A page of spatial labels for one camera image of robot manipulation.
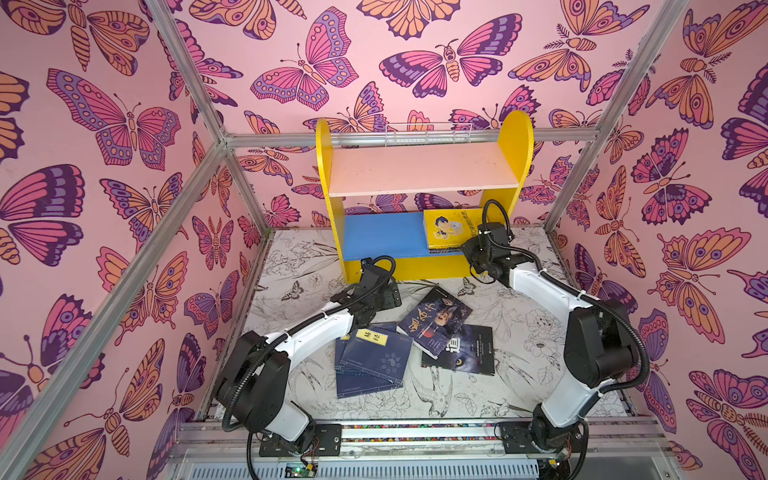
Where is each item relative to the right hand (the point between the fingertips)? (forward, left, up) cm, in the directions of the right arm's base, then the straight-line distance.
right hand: (463, 240), depth 92 cm
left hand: (-15, +22, -6) cm, 27 cm away
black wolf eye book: (-28, -1, -18) cm, 33 cm away
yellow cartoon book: (+4, +5, 0) cm, 6 cm away
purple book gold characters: (-20, +10, -14) cm, 26 cm away
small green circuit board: (-57, +45, -21) cm, 75 cm away
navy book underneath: (-37, +33, -17) cm, 53 cm away
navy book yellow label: (-30, +26, -15) cm, 42 cm away
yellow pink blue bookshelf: (+27, +28, -3) cm, 39 cm away
